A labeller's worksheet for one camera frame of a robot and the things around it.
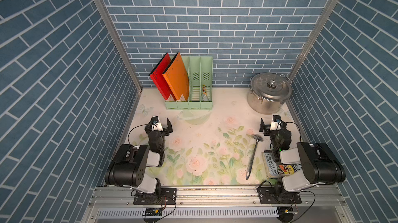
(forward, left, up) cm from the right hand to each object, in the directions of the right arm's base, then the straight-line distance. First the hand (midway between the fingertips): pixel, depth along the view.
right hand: (272, 119), depth 90 cm
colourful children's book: (-26, +3, -7) cm, 27 cm away
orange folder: (+19, +60, +13) cm, 64 cm away
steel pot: (+14, +1, -5) cm, 15 cm away
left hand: (-6, +64, +1) cm, 64 cm away
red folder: (+13, +69, +18) cm, 73 cm away
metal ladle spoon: (-9, +7, -8) cm, 14 cm away
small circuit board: (-49, +62, -14) cm, 80 cm away
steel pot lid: (+21, -1, +7) cm, 22 cm away
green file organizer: (+34, +47, +5) cm, 58 cm away
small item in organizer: (+23, +42, -9) cm, 49 cm away
